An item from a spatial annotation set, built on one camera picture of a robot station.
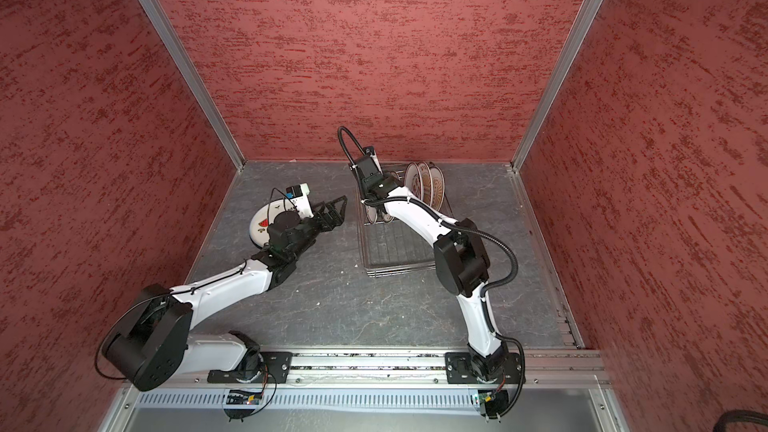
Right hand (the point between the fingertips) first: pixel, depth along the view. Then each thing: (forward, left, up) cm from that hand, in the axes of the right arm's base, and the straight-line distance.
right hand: (374, 183), depth 93 cm
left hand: (-11, +10, +4) cm, 15 cm away
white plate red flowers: (-5, +2, -10) cm, 11 cm away
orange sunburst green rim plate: (0, -21, -3) cm, 21 cm away
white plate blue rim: (-4, -4, -13) cm, 15 cm away
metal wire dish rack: (-14, -5, -14) cm, 21 cm away
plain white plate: (-3, +39, -13) cm, 41 cm away
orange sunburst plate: (+5, -13, -3) cm, 14 cm away
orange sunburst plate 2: (-3, -17, +3) cm, 17 cm away
